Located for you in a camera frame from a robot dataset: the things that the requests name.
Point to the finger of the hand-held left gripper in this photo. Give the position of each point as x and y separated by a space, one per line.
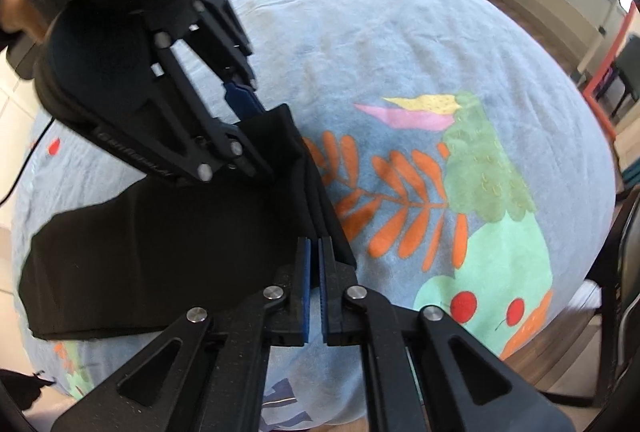
242 102
220 137

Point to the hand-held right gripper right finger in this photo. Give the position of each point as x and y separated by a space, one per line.
326 292

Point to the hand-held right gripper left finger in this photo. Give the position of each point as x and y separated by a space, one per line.
304 292

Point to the black pants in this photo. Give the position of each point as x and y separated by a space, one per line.
150 252

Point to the blue printed bed sheet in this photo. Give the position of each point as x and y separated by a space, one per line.
400 62

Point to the black chair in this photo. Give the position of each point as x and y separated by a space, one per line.
617 302

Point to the dark cloth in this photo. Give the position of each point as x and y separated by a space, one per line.
20 402

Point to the dark green chair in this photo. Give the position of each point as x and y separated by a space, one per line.
627 72

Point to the orange metal frame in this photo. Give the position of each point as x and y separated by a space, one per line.
605 62

